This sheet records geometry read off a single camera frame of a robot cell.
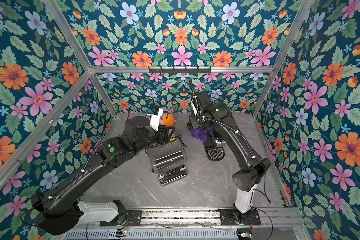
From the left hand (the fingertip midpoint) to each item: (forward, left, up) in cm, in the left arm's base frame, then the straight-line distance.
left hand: (173, 127), depth 63 cm
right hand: (+12, -13, -7) cm, 19 cm away
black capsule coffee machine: (+4, -21, -23) cm, 31 cm away
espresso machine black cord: (+2, -3, -16) cm, 16 cm away
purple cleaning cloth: (+3, -12, -9) cm, 15 cm away
